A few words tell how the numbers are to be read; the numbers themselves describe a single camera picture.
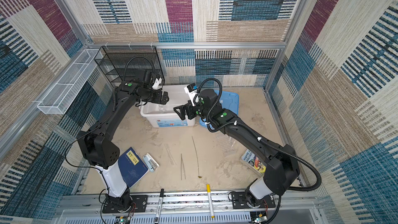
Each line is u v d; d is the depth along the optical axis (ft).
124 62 3.52
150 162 2.75
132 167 2.78
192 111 2.17
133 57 2.27
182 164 2.79
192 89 2.10
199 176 2.66
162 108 3.36
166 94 2.56
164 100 2.54
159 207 2.35
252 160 2.73
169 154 2.93
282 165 1.36
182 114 2.18
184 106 2.14
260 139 1.50
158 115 2.86
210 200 2.42
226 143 3.01
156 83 2.38
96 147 1.53
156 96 2.51
